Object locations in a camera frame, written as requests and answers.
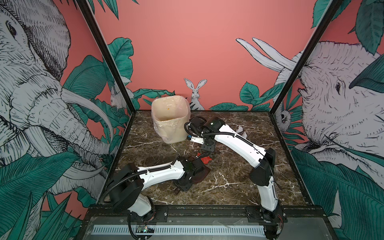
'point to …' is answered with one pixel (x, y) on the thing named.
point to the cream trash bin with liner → (170, 114)
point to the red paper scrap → (205, 160)
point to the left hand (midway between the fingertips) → (183, 185)
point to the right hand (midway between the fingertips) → (207, 142)
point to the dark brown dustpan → (199, 175)
